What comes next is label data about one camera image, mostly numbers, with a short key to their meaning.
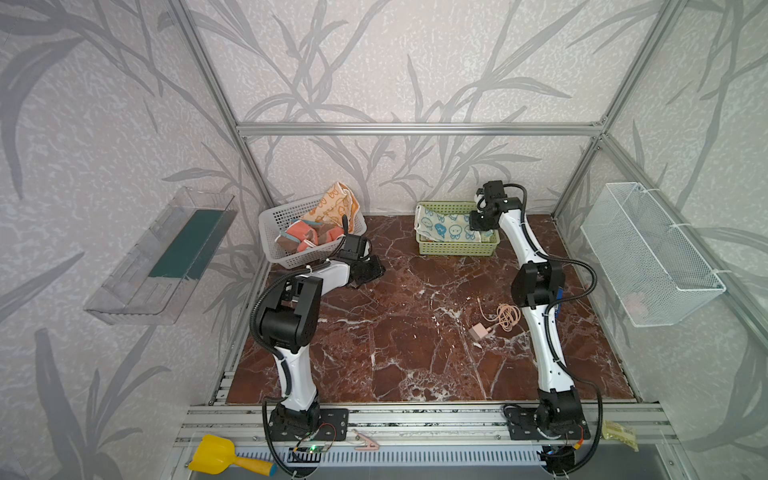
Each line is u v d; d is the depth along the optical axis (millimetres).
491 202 864
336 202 1138
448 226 1102
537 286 707
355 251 806
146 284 632
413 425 752
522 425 732
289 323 520
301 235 1062
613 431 721
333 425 724
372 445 707
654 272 622
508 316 915
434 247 1048
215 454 707
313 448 710
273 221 1113
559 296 705
